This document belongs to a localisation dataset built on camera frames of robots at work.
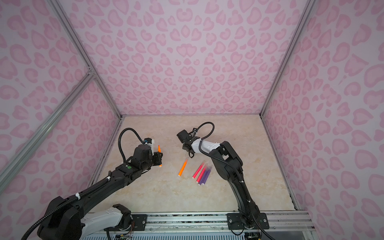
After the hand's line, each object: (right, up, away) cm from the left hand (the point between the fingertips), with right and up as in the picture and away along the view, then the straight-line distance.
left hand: (163, 151), depth 84 cm
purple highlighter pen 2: (+25, -14, +4) cm, 29 cm away
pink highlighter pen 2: (+20, -16, +3) cm, 26 cm away
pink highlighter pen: (+20, -11, +6) cm, 24 cm away
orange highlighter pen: (+10, -11, +8) cm, 17 cm away
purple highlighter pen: (+24, -13, +5) cm, 27 cm away
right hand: (+14, +2, +18) cm, 23 cm away
